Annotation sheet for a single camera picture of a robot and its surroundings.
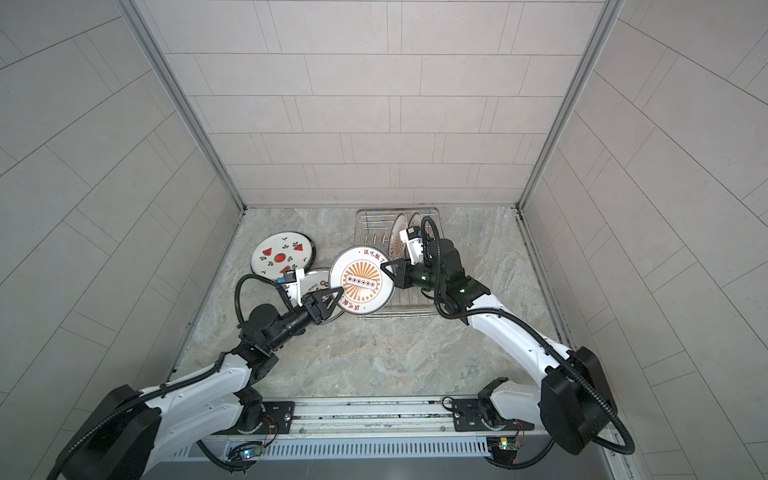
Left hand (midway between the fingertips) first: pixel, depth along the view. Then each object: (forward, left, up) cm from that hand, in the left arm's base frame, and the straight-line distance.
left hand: (347, 292), depth 74 cm
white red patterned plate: (+1, -5, +1) cm, 5 cm away
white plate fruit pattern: (+23, +27, -15) cm, 38 cm away
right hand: (+4, -8, +4) cm, 10 cm away
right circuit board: (-30, -38, -17) cm, 52 cm away
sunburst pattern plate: (+30, -18, -7) cm, 36 cm away
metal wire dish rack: (+34, -3, -17) cm, 38 cm away
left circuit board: (-31, +21, -14) cm, 40 cm away
